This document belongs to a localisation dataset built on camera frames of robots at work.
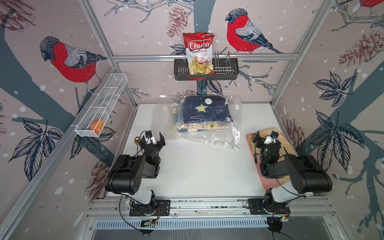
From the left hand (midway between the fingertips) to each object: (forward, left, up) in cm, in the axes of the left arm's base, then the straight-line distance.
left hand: (154, 131), depth 89 cm
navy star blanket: (+18, -32, +1) cm, 37 cm away
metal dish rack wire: (+37, -43, +23) cm, 61 cm away
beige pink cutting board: (-5, -65, -12) cm, 66 cm away
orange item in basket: (-12, +19, +22) cm, 31 cm away
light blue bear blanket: (+6, -18, -3) cm, 19 cm away
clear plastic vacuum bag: (-1, -48, -6) cm, 48 cm away
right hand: (0, -69, -1) cm, 69 cm away
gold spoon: (0, +14, -11) cm, 18 cm away
